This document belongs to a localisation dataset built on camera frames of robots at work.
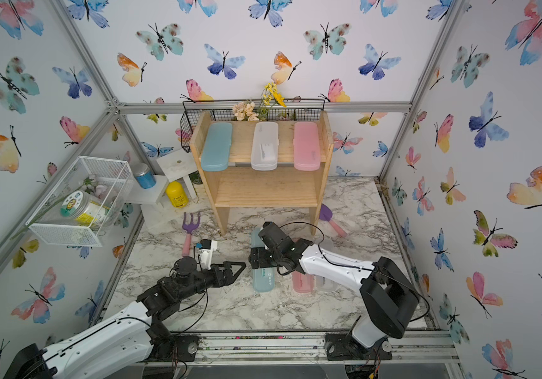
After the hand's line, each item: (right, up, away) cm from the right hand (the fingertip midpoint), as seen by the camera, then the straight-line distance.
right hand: (258, 257), depth 83 cm
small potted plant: (-30, +30, +25) cm, 49 cm away
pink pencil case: (+16, -10, +3) cm, 19 cm away
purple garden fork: (-31, +8, +19) cm, 38 cm away
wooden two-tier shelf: (-7, +25, +6) cm, 27 cm away
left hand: (-5, -1, -6) cm, 8 cm away
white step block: (-48, +13, +22) cm, 54 cm away
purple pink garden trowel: (+28, +14, +22) cm, 38 cm away
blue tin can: (-45, +29, +9) cm, 54 cm away
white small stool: (-35, +33, +11) cm, 49 cm away
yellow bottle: (-36, +22, +18) cm, 46 cm away
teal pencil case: (+2, -7, -3) cm, 8 cm away
